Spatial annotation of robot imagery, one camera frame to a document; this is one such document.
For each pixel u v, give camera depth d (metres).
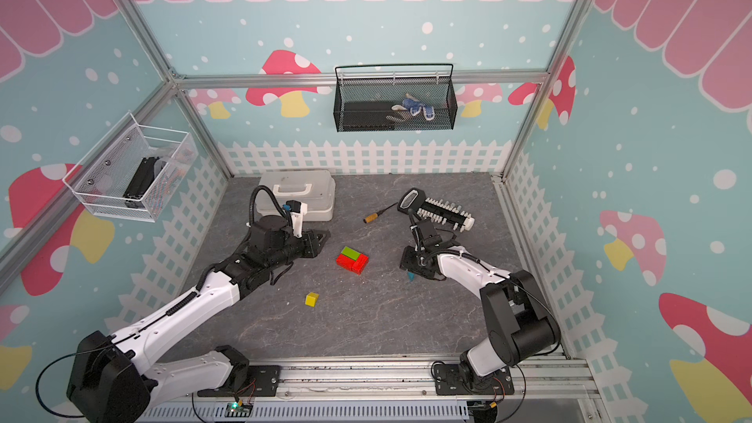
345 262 0.94
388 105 0.92
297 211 0.71
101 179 0.68
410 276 0.90
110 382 0.39
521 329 0.44
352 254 0.96
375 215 1.07
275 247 0.62
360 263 0.94
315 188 1.00
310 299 0.87
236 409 0.73
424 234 0.72
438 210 1.08
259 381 0.74
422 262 0.67
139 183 0.69
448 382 0.74
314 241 0.71
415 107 0.81
